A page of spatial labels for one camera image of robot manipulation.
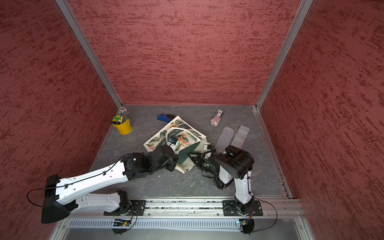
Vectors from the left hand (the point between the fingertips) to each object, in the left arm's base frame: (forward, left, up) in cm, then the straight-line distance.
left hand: (175, 159), depth 73 cm
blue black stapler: (+38, +13, -13) cm, 43 cm away
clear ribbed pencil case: (+22, -30, -17) cm, 41 cm away
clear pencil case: (+26, -42, -19) cm, 53 cm away
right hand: (+7, -6, -14) cm, 16 cm away
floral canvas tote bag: (+14, -2, 0) cm, 14 cm away
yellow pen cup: (+28, +39, -13) cm, 49 cm away
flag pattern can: (+40, -26, -16) cm, 50 cm away
